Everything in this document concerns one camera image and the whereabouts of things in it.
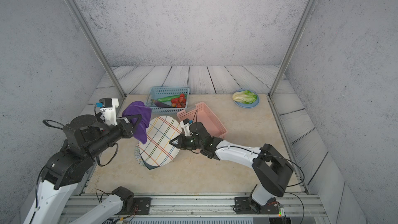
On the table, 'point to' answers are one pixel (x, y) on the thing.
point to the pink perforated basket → (202, 113)
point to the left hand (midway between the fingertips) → (145, 112)
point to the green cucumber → (168, 98)
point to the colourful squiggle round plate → (138, 155)
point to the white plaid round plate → (157, 151)
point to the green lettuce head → (246, 97)
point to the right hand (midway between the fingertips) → (188, 127)
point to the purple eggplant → (160, 104)
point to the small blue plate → (251, 106)
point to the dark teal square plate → (150, 166)
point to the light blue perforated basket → (156, 93)
